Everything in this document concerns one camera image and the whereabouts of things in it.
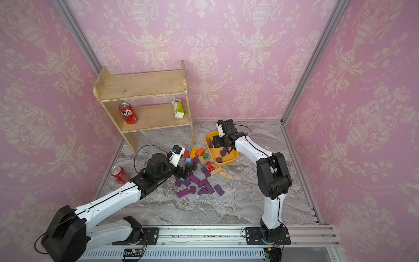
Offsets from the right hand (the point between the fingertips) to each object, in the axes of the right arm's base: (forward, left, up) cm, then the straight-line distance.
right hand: (218, 140), depth 95 cm
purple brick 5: (-20, +23, -11) cm, 33 cm away
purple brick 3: (-25, +1, -12) cm, 28 cm away
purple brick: (-2, -4, -10) cm, 11 cm away
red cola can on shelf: (+5, +46, +19) cm, 50 cm away
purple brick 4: (-6, 0, -12) cm, 13 cm away
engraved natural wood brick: (-17, -5, -11) cm, 21 cm away
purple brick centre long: (-19, +15, -10) cm, 26 cm away
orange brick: (-1, +11, -11) cm, 15 cm away
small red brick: (-10, +6, -11) cm, 16 cm away
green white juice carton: (+12, +21, +15) cm, 29 cm away
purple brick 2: (-25, +21, -12) cm, 35 cm away
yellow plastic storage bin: (-1, +2, -11) cm, 11 cm away
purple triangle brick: (-25, +10, -12) cm, 30 cm away
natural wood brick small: (-14, +3, -11) cm, 18 cm away
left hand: (-16, +15, +5) cm, 23 cm away
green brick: (-2, +8, -12) cm, 15 cm away
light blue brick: (-7, +18, -9) cm, 22 cm away
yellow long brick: (-1, +15, -11) cm, 19 cm away
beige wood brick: (-7, +10, -10) cm, 16 cm away
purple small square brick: (-24, +15, -11) cm, 31 cm away
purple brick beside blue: (-6, +14, -12) cm, 19 cm away
